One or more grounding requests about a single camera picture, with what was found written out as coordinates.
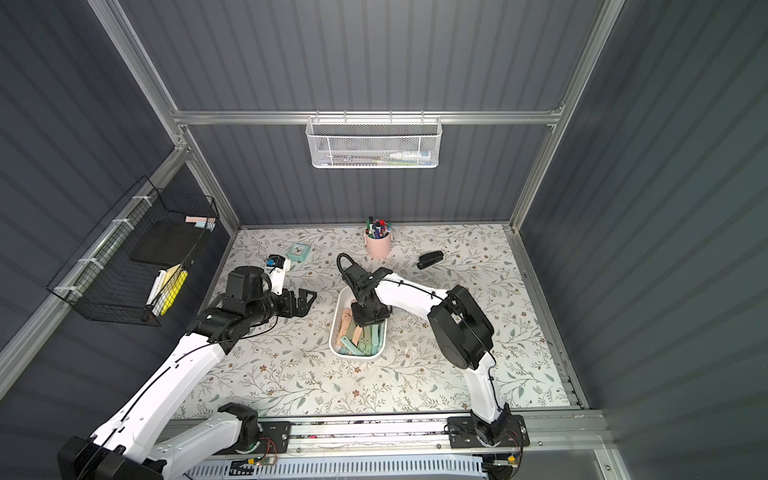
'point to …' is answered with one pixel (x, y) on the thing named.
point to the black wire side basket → (132, 266)
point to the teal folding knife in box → (377, 337)
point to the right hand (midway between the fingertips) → (366, 322)
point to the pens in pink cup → (377, 229)
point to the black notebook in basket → (168, 243)
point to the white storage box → (347, 339)
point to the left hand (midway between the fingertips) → (298, 292)
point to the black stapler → (429, 259)
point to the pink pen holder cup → (378, 248)
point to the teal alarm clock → (299, 252)
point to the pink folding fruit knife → (346, 319)
